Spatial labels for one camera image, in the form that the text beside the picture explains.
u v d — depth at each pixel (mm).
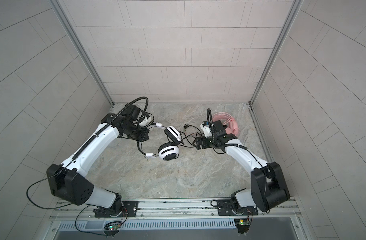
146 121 720
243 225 678
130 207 711
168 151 632
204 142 738
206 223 680
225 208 708
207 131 770
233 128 914
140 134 678
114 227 639
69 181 390
